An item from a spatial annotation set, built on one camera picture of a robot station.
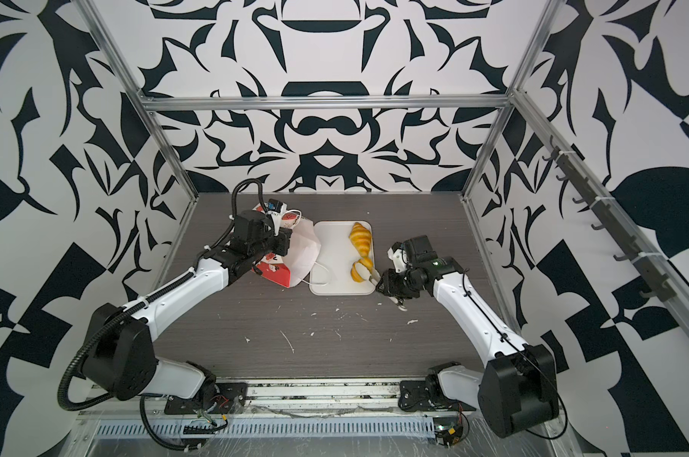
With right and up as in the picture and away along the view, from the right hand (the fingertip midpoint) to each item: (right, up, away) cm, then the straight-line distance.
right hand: (384, 286), depth 81 cm
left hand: (-27, +17, +3) cm, 32 cm away
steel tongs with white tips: (-2, +2, +3) cm, 4 cm away
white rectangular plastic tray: (-16, 0, +15) cm, 22 cm away
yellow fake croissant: (-5, +12, +22) cm, 26 cm away
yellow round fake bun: (-4, +5, +11) cm, 12 cm away
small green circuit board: (+14, -35, -10) cm, 39 cm away
